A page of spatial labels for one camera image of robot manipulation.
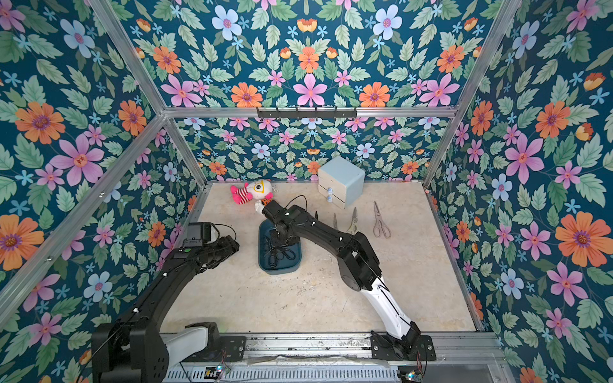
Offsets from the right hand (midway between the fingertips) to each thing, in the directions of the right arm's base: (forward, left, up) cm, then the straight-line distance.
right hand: (279, 242), depth 91 cm
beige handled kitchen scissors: (+15, -42, -8) cm, 45 cm away
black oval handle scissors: (-3, +3, -6) cm, 7 cm away
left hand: (-4, +15, +4) cm, 16 cm away
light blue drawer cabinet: (+26, -24, +7) cm, 36 cm away
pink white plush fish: (+27, +13, +2) cm, 30 cm away
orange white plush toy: (+19, +12, 0) cm, 23 cm away
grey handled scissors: (+12, -29, -6) cm, 32 cm away
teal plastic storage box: (-7, -2, -5) cm, 9 cm away
